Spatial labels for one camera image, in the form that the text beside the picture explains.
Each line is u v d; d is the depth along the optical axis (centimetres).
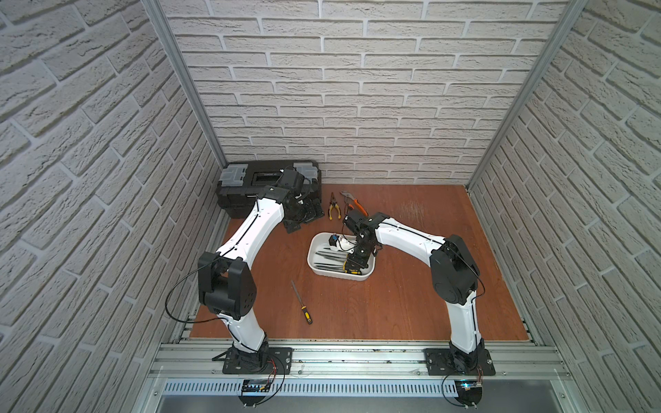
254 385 73
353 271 89
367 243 79
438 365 73
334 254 95
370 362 76
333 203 111
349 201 114
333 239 82
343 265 90
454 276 52
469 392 69
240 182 97
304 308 83
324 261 93
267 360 72
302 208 76
